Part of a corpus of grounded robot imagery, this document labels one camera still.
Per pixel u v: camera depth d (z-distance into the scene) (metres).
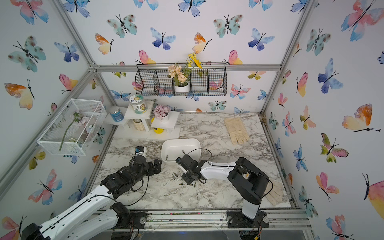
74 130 0.74
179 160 0.81
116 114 0.90
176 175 0.89
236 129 1.11
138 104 0.84
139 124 1.03
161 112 0.87
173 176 0.89
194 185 0.85
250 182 0.46
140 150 0.70
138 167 0.60
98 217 0.58
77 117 0.74
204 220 0.75
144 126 1.04
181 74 0.82
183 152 0.98
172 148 1.00
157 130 1.03
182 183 0.86
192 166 0.69
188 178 0.79
